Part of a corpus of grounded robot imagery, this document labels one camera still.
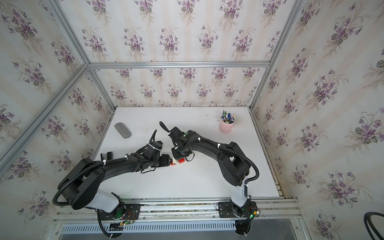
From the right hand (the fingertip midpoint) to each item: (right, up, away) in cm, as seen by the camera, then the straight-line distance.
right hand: (179, 156), depth 87 cm
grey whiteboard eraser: (-42, +15, +16) cm, 47 cm away
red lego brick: (-5, -5, +1) cm, 7 cm away
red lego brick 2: (+1, -1, -5) cm, 5 cm away
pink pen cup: (+30, +16, +13) cm, 37 cm away
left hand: (-7, -5, +3) cm, 9 cm away
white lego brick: (-3, -3, 0) cm, 4 cm away
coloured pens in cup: (+32, +23, +14) cm, 41 cm away
